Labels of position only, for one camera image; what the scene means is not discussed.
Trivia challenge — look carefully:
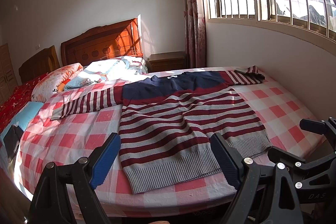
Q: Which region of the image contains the striped red grey navy sweater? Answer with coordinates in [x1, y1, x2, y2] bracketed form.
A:
[52, 66, 271, 194]

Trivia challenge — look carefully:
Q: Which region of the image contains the pink checkered bed sheet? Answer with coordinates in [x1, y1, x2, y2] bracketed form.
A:
[14, 77, 325, 217]

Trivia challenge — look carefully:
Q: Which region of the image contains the light blue cloth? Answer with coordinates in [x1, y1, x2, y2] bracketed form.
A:
[1, 101, 43, 141]

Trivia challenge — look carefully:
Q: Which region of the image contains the red floral bed sheet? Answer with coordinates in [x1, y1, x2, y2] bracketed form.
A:
[0, 73, 49, 132]

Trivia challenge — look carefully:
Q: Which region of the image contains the pink floral pillow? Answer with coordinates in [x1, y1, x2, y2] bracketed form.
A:
[31, 63, 83, 103]

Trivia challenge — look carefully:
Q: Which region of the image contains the wooden wardrobe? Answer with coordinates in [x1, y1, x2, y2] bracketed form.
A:
[0, 44, 18, 105]

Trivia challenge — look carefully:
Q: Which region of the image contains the wooden nightstand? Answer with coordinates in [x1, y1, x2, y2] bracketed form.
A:
[148, 51, 186, 72]

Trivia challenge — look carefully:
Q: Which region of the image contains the floral folded quilt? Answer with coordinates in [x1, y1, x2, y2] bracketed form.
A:
[64, 56, 148, 90]

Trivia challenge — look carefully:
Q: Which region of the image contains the pink floral curtain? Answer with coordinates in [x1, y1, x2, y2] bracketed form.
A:
[183, 0, 207, 68]

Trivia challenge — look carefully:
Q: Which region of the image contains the carved wooden headboard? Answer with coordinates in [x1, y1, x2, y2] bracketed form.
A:
[60, 18, 143, 66]

